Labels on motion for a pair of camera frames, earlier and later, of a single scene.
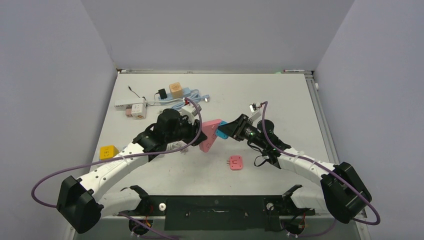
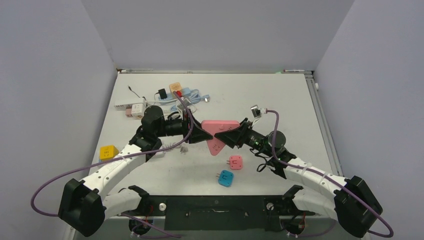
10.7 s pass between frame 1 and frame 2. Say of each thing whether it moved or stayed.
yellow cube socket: stayed
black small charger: stayed
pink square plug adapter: stayed
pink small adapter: stayed
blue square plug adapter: moved
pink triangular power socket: moved
